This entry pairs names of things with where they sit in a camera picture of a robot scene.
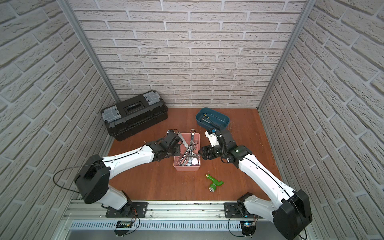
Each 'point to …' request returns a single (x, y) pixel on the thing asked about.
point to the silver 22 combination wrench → (190, 163)
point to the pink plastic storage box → (189, 159)
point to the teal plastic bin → (210, 118)
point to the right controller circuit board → (248, 228)
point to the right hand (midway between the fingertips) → (206, 150)
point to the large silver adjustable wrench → (186, 146)
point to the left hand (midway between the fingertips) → (180, 147)
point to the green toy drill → (212, 187)
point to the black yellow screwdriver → (206, 115)
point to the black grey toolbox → (132, 115)
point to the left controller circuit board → (123, 224)
